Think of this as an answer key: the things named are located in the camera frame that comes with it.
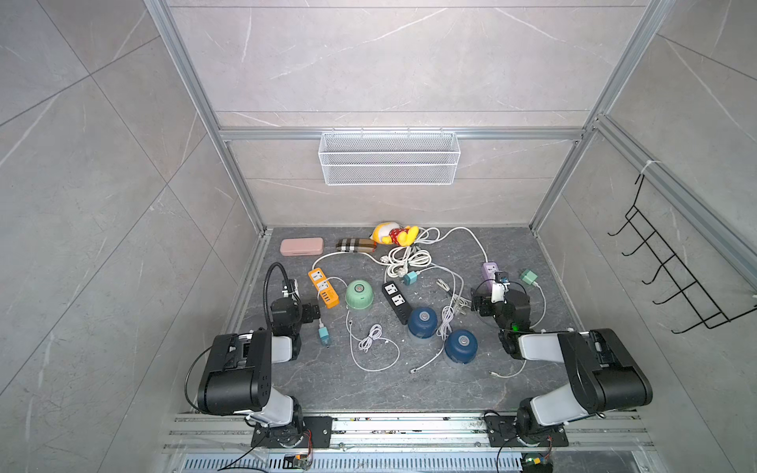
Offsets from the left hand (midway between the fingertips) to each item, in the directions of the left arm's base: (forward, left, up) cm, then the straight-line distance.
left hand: (302, 294), depth 95 cm
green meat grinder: (-4, -19, +5) cm, 20 cm away
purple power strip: (+10, -65, -3) cm, 66 cm away
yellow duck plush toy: (+22, -31, +4) cm, 38 cm away
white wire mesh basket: (+39, -28, +25) cm, 54 cm away
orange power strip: (+4, -6, -2) cm, 8 cm away
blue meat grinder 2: (-21, -47, +5) cm, 52 cm away
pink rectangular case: (+23, +6, -3) cm, 24 cm away
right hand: (-1, -61, +2) cm, 61 cm away
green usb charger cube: (+7, -79, -5) cm, 80 cm away
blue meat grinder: (-14, -37, +6) cm, 40 cm away
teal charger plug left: (-14, -8, -2) cm, 16 cm away
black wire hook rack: (-25, -93, +28) cm, 100 cm away
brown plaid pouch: (+22, -16, -2) cm, 27 cm away
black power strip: (-3, -31, -2) cm, 31 cm away
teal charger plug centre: (+6, -36, -2) cm, 37 cm away
